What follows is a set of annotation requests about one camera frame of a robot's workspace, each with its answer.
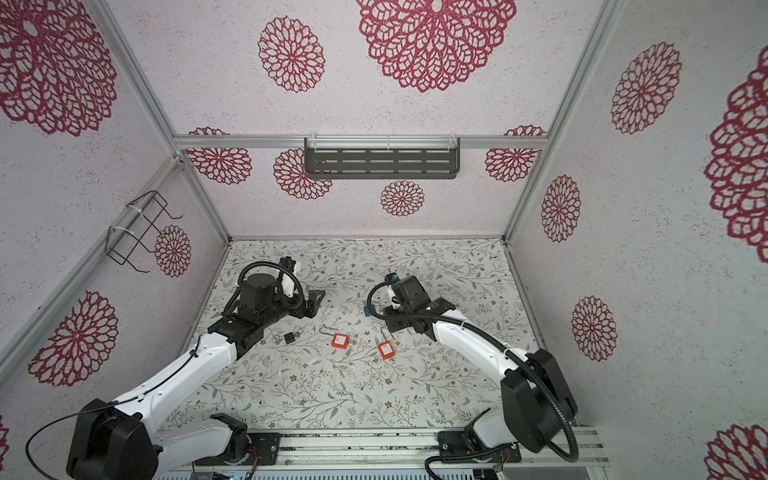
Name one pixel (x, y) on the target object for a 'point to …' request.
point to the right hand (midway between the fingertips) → (389, 308)
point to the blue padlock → (367, 311)
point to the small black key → (289, 337)
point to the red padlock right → (385, 348)
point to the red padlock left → (339, 340)
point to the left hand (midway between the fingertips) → (309, 293)
